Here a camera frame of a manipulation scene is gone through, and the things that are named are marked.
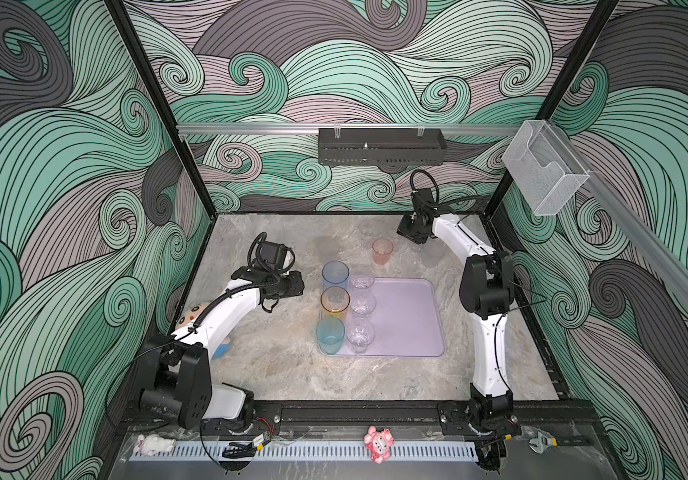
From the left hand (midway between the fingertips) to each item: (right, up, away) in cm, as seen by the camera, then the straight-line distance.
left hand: (299, 283), depth 86 cm
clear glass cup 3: (+18, -16, +1) cm, 24 cm away
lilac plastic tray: (+34, -13, +5) cm, 37 cm away
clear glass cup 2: (+19, -7, +3) cm, 20 cm away
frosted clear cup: (+8, +10, +22) cm, 26 cm away
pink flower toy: (+21, -34, -19) cm, 44 cm away
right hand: (+35, +16, +16) cm, 41 cm away
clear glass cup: (+20, -1, +12) cm, 23 cm away
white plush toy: (-32, -35, -19) cm, 50 cm away
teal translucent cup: (+9, -15, -1) cm, 18 cm away
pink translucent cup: (+28, +9, +20) cm, 36 cm away
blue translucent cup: (+11, +2, +6) cm, 12 cm away
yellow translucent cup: (+11, -5, -2) cm, 12 cm away
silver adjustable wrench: (+60, -35, -17) cm, 72 cm away
